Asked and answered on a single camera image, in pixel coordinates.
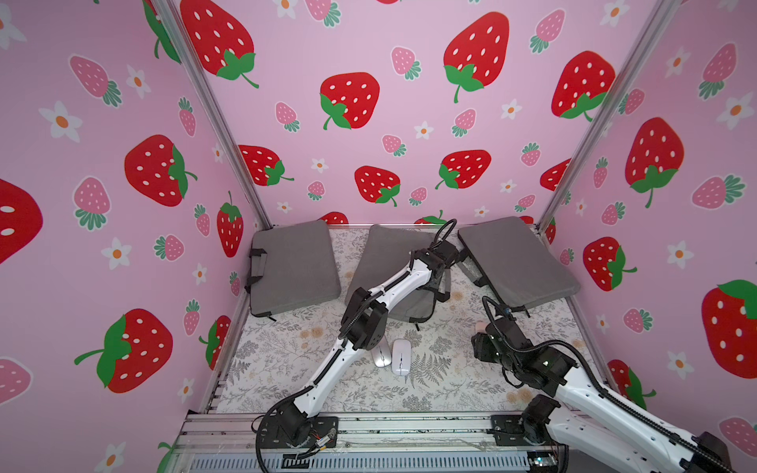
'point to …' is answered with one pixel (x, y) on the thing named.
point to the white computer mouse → (401, 352)
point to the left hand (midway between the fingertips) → (428, 278)
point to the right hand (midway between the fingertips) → (476, 342)
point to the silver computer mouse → (381, 354)
